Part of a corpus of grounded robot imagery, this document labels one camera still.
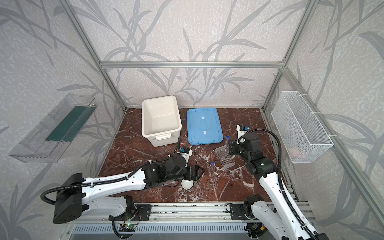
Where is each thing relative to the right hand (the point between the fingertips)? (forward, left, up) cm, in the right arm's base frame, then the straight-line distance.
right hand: (229, 136), depth 77 cm
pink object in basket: (-9, -31, -2) cm, 32 cm away
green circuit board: (-37, +51, -23) cm, 67 cm away
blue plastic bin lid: (+24, +13, -23) cm, 35 cm away
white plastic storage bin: (+27, +45, -22) cm, 57 cm away
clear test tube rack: (-3, +1, -22) cm, 22 cm away
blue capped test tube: (+3, -1, -13) cm, 14 cm away
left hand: (-14, +15, -7) cm, 22 cm away
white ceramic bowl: (-18, +23, -21) cm, 36 cm away
